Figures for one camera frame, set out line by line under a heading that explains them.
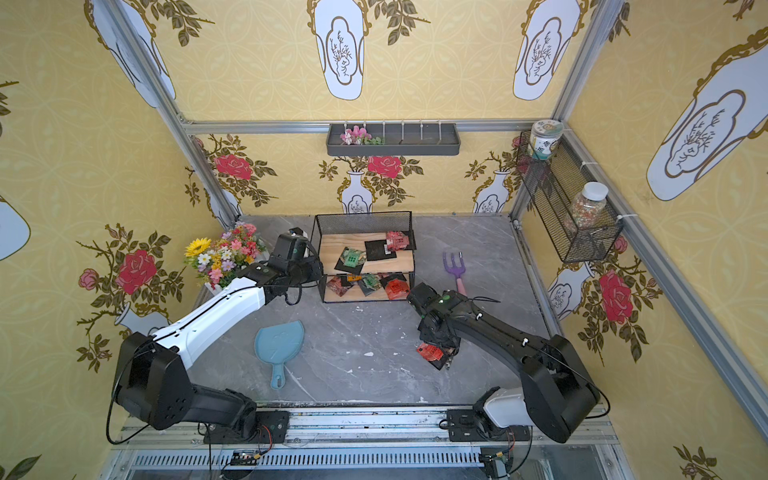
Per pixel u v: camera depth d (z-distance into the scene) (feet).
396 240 3.03
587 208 2.14
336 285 3.20
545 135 2.78
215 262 2.84
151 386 1.37
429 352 2.81
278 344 2.91
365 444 2.36
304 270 2.51
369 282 3.20
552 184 3.22
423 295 2.22
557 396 1.36
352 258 2.88
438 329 2.01
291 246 2.10
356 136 2.88
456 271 3.45
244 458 2.40
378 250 2.92
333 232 3.82
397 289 3.20
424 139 3.03
